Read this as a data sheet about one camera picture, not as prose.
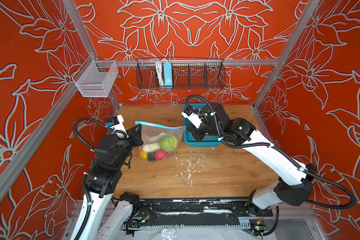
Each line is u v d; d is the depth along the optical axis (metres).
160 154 0.71
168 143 0.73
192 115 0.55
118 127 0.52
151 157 0.73
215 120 0.46
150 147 0.69
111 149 0.42
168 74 0.89
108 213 0.56
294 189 0.41
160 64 0.88
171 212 0.73
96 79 0.94
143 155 0.74
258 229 0.68
